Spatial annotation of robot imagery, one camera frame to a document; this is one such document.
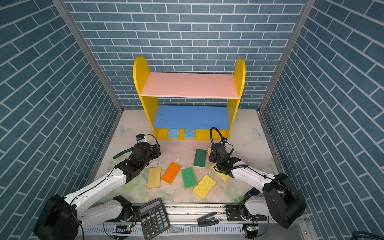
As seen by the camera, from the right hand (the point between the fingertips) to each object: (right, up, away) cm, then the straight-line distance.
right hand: (211, 151), depth 89 cm
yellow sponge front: (-5, -18, -8) cm, 20 cm away
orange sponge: (-24, -12, -3) cm, 27 cm away
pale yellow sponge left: (-33, -14, -5) cm, 36 cm away
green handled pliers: (-55, -1, +7) cm, 56 cm away
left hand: (-31, +4, -4) cm, 32 cm away
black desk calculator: (-29, -28, -19) cm, 45 cm away
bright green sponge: (-13, -14, -5) cm, 20 cm away
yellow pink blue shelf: (-12, +35, +30) cm, 48 cm away
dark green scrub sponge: (-7, -5, +3) cm, 9 cm away
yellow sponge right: (+7, -14, -3) cm, 16 cm away
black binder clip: (-4, -29, -19) cm, 35 cm away
